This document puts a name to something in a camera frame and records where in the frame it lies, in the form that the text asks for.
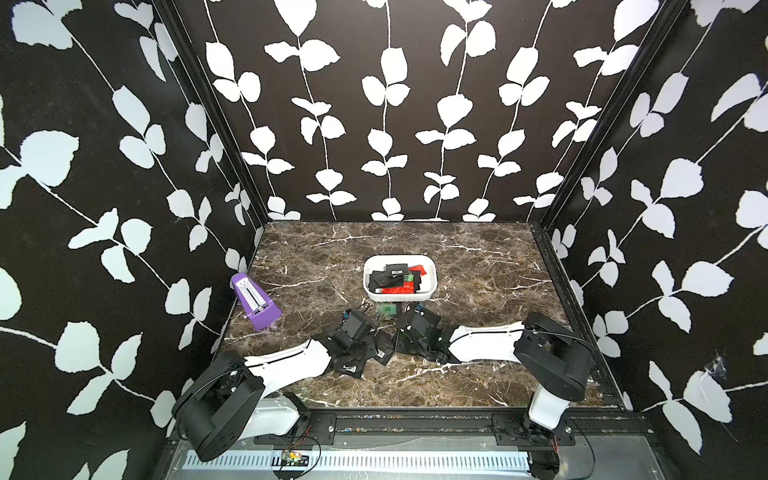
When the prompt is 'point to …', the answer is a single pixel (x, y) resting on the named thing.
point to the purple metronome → (256, 304)
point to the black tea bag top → (392, 276)
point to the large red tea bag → (419, 268)
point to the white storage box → (428, 281)
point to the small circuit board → (291, 458)
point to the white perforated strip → (359, 461)
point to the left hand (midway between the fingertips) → (379, 343)
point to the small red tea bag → (407, 288)
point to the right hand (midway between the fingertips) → (387, 340)
